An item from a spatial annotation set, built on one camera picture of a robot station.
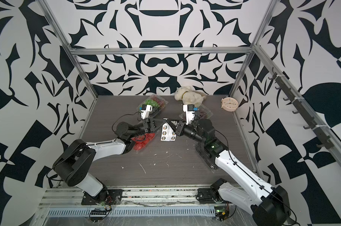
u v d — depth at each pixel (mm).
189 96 1075
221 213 711
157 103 1055
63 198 754
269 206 380
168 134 694
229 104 1115
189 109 618
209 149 542
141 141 710
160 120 686
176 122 701
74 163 456
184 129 614
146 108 697
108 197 710
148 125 656
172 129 648
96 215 728
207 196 743
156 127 681
